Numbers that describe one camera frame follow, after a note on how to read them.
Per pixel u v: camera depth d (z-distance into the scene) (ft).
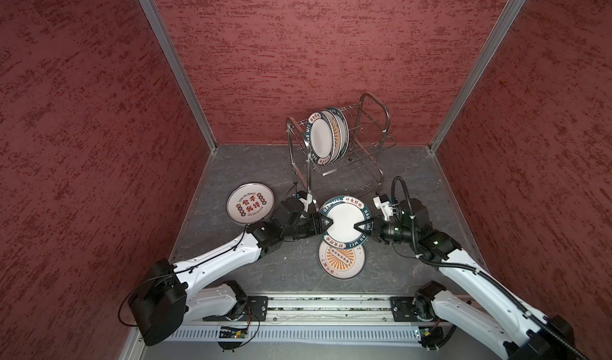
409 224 1.92
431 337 2.37
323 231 2.25
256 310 2.43
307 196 2.46
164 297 1.30
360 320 2.42
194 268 1.46
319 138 2.55
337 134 2.42
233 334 2.35
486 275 1.57
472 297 1.63
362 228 2.38
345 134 2.34
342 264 2.73
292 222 2.04
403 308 2.43
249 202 3.19
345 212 2.52
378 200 2.40
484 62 2.89
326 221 2.48
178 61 2.91
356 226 2.41
